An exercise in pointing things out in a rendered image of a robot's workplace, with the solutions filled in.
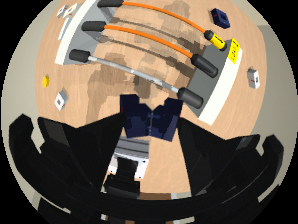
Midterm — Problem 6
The yellow flat disc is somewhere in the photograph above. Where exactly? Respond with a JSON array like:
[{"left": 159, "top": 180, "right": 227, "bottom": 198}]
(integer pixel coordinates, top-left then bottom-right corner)
[{"left": 43, "top": 76, "right": 49, "bottom": 87}]

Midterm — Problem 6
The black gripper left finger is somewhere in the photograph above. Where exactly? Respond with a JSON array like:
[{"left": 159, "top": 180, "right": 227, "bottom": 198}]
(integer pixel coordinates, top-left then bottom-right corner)
[{"left": 37, "top": 112, "right": 125, "bottom": 192}]

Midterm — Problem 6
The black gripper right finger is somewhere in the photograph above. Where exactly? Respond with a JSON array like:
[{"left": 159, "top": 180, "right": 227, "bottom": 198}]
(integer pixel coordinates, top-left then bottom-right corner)
[{"left": 177, "top": 117, "right": 261, "bottom": 197}]

